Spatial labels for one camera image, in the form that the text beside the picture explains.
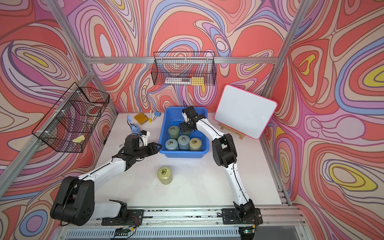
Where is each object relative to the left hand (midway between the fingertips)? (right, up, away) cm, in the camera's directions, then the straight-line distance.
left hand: (161, 147), depth 87 cm
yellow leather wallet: (-22, +19, +28) cm, 40 cm away
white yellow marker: (-15, +17, +28) cm, 36 cm away
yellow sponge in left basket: (-37, +6, -15) cm, 40 cm away
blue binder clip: (-11, +22, +33) cm, 41 cm away
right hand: (+15, +10, +17) cm, 25 cm away
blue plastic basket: (+4, +20, +25) cm, 32 cm away
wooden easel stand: (+50, +7, +13) cm, 52 cm away
